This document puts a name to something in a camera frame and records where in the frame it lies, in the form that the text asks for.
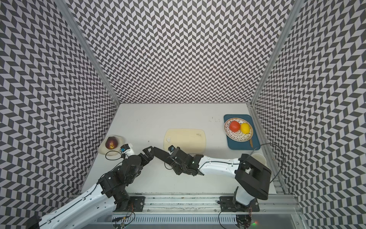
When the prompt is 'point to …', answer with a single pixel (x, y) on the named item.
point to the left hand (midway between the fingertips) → (147, 152)
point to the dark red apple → (111, 142)
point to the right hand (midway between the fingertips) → (177, 165)
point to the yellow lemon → (245, 128)
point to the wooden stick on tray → (251, 142)
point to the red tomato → (234, 126)
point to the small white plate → (103, 150)
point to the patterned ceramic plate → (238, 136)
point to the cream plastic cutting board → (191, 141)
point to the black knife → (162, 155)
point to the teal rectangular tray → (233, 145)
